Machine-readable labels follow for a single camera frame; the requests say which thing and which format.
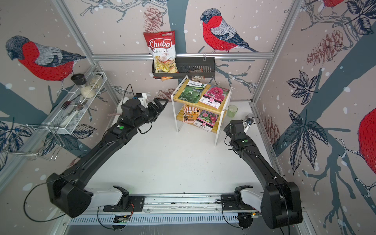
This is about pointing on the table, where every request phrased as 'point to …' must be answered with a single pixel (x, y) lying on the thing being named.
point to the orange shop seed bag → (190, 113)
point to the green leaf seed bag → (193, 91)
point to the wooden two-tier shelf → (201, 106)
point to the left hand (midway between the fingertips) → (168, 101)
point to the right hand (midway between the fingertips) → (233, 127)
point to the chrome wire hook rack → (39, 127)
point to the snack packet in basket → (198, 78)
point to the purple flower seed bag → (206, 121)
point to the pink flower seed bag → (214, 97)
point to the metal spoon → (80, 106)
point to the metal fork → (66, 103)
